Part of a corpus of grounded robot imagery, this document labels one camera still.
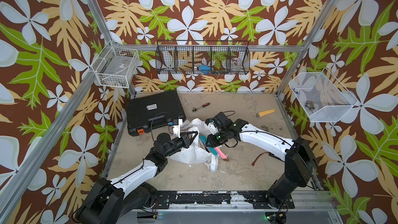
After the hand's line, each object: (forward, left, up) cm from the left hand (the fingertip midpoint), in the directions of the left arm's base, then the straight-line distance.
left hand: (198, 131), depth 76 cm
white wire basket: (+34, +47, +14) cm, 59 cm away
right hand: (-2, -4, -9) cm, 10 cm away
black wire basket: (+49, -3, +10) cm, 50 cm away
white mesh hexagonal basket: (+17, -65, +8) cm, 68 cm away
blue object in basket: (+40, -4, +8) cm, 41 cm away
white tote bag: (-8, +2, -8) cm, 12 cm away
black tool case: (+22, +33, -14) cm, 42 cm away
